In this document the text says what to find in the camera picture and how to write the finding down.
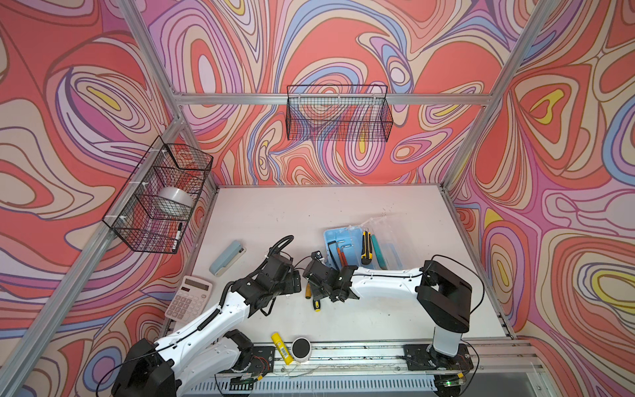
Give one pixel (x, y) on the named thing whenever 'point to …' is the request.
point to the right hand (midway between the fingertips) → (321, 291)
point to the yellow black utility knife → (367, 250)
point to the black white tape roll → (301, 350)
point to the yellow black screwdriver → (317, 305)
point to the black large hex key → (329, 249)
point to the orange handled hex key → (344, 261)
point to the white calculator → (190, 298)
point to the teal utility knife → (378, 253)
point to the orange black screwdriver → (308, 291)
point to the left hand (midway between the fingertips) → (293, 277)
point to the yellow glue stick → (283, 348)
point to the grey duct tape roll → (174, 200)
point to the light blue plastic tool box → (353, 236)
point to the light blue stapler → (227, 259)
